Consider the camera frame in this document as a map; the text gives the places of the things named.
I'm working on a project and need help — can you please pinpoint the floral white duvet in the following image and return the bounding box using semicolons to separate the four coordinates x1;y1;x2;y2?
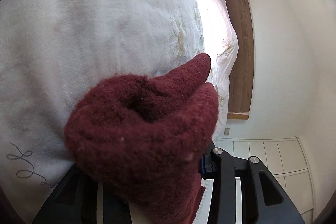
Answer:
0;0;240;189

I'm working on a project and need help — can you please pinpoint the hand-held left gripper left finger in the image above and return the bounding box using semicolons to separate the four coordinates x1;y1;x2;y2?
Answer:
31;163;132;224

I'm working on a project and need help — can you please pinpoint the wooden headboard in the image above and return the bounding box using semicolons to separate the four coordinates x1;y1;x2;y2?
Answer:
214;0;255;120

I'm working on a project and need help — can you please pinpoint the dark red knit sweater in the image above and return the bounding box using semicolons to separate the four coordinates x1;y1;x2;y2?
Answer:
64;53;220;224

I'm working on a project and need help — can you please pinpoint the white wardrobe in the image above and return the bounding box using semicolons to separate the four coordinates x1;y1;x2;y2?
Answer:
217;136;317;224

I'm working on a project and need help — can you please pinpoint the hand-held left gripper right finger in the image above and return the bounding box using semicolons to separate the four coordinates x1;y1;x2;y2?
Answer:
199;146;306;224

